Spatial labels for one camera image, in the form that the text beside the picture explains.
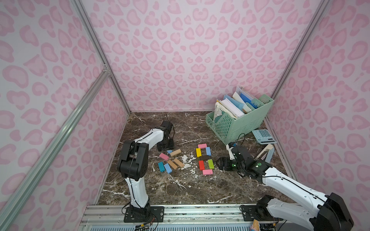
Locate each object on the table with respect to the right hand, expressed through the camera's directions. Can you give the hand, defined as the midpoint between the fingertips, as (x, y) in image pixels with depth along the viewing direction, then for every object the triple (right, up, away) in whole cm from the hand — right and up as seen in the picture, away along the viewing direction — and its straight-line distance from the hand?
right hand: (220, 162), depth 82 cm
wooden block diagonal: (-25, -3, +9) cm, 26 cm away
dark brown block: (-8, 0, +11) cm, 14 cm away
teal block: (-35, -5, +8) cm, 36 cm away
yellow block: (-12, +3, +14) cm, 18 cm away
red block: (-10, -4, +8) cm, 14 cm away
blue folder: (+20, +37, +14) cm, 45 cm away
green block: (-4, -3, +8) cm, 10 cm away
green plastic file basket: (+7, +18, +6) cm, 20 cm away
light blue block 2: (-31, -5, +7) cm, 32 cm away
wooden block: (-28, +2, +14) cm, 31 cm away
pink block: (-36, +1, +12) cm, 38 cm away
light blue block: (-31, +4, +13) cm, 34 cm away
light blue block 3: (-5, +4, +14) cm, 15 cm away
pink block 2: (-9, +7, +17) cm, 20 cm away
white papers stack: (+4, +33, +6) cm, 34 cm away
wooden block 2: (-29, -4, +9) cm, 30 cm away
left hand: (-31, +7, +15) cm, 36 cm away
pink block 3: (-7, -7, +5) cm, 11 cm away
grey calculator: (+34, +13, +19) cm, 41 cm away
